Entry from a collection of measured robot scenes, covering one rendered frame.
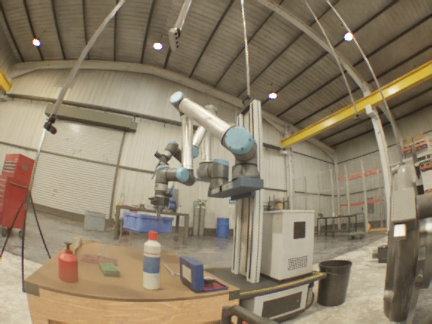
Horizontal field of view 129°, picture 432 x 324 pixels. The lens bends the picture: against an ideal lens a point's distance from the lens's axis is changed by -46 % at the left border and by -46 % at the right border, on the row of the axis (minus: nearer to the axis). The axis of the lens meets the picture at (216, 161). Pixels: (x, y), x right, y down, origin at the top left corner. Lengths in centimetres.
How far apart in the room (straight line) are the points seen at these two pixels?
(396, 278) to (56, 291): 108
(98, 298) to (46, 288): 18
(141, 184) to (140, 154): 134
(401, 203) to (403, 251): 17
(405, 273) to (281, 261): 88
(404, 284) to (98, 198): 865
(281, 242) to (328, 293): 70
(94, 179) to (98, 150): 133
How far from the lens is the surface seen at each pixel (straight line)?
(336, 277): 173
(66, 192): 901
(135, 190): 850
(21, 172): 335
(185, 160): 134
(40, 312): 79
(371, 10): 921
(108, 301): 70
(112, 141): 903
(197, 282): 76
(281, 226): 135
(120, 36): 1037
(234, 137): 106
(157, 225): 127
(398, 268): 76
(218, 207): 932
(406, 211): 66
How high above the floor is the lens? 76
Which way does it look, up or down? 17 degrees up
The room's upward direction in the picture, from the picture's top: 3 degrees clockwise
